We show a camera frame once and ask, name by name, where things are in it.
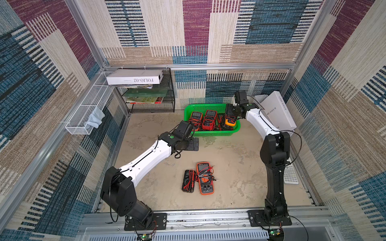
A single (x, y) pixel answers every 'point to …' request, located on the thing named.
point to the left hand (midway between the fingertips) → (190, 143)
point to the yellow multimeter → (230, 120)
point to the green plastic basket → (220, 108)
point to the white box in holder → (278, 112)
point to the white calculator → (289, 175)
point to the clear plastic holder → (261, 98)
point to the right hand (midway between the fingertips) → (230, 107)
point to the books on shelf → (146, 95)
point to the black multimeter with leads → (189, 177)
